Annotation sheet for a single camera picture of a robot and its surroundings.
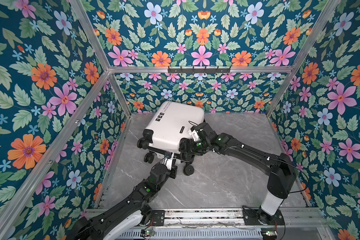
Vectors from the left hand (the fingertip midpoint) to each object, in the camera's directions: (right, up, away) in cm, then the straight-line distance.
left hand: (179, 158), depth 79 cm
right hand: (+2, +6, -2) cm, 6 cm away
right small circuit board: (+44, -34, -9) cm, 56 cm away
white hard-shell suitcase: (-8, +17, +5) cm, 19 cm away
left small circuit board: (-15, -34, -9) cm, 38 cm away
